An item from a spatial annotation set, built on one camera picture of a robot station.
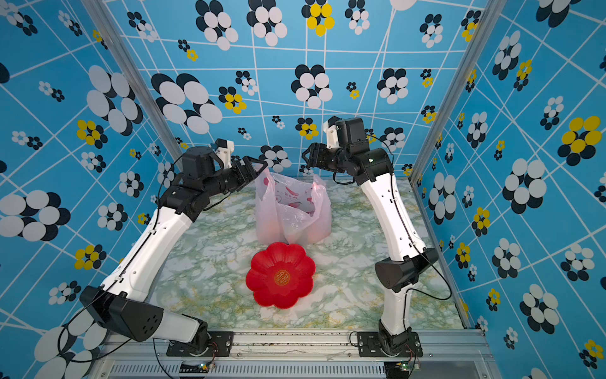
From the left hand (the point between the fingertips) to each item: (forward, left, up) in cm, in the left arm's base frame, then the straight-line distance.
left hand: (264, 165), depth 69 cm
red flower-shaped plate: (-17, -3, -40) cm, 43 cm away
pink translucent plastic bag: (-3, -7, -18) cm, 20 cm away
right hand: (+4, -15, +1) cm, 16 cm away
